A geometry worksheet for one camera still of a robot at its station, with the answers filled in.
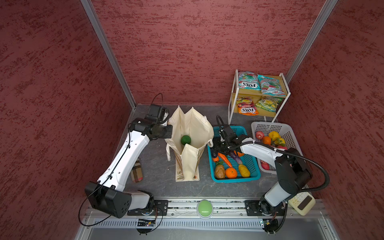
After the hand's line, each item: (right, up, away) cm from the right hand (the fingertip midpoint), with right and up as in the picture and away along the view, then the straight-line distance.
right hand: (212, 151), depth 89 cm
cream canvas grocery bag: (-14, 0, -15) cm, 20 cm away
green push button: (-6, -25, -16) cm, 30 cm away
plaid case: (-44, -11, -5) cm, 46 cm away
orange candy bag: (+23, +28, +6) cm, 36 cm away
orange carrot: (+9, -6, +1) cm, 11 cm away
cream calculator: (+45, -23, -14) cm, 53 cm away
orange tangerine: (+9, -11, -7) cm, 16 cm away
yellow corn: (+17, -10, -6) cm, 21 cm away
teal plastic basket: (+22, -5, -7) cm, 23 cm away
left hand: (-25, +11, -12) cm, 30 cm away
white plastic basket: (+50, +11, +9) cm, 52 cm away
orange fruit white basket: (+36, +6, +5) cm, 36 cm away
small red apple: (+33, +9, +9) cm, 35 cm away
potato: (+4, -10, -6) cm, 13 cm away
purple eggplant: (+16, -6, 0) cm, 17 cm away
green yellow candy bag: (+39, +30, +9) cm, 50 cm away
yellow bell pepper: (+42, +9, +8) cm, 43 cm away
